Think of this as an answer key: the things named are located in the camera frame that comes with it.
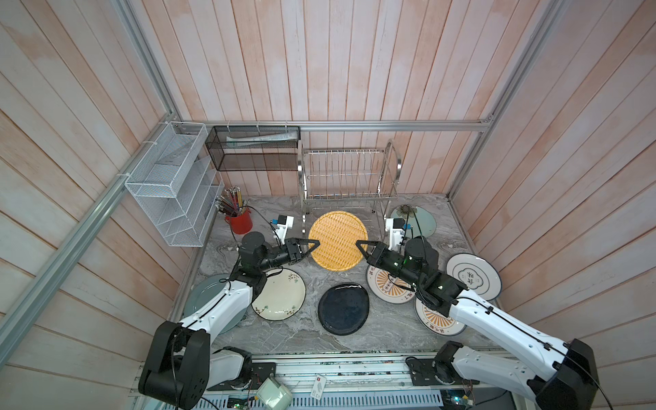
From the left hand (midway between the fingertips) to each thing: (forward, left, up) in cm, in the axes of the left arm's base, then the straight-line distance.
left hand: (319, 249), depth 73 cm
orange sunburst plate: (-13, -39, -24) cm, 48 cm away
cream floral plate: (-4, +14, -24) cm, 28 cm away
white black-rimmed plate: (+5, -60, -25) cm, 65 cm away
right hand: (0, -10, +3) cm, 11 cm away
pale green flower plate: (+31, -44, -25) cm, 59 cm away
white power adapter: (-34, +12, -19) cm, 40 cm away
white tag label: (-31, 0, -23) cm, 39 cm away
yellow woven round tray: (+5, -5, +2) cm, 7 cm away
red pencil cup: (+24, +32, -18) cm, 44 cm away
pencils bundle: (+29, +36, -12) cm, 48 cm away
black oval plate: (-9, -8, -24) cm, 27 cm away
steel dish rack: (+46, -12, -12) cm, 49 cm away
